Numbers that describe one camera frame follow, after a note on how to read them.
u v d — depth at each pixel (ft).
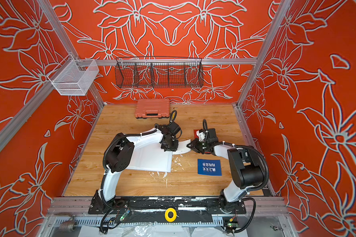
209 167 2.82
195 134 3.32
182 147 2.97
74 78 3.03
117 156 1.74
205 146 2.44
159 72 3.21
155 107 3.62
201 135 2.87
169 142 2.61
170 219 2.24
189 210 2.39
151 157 2.93
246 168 1.51
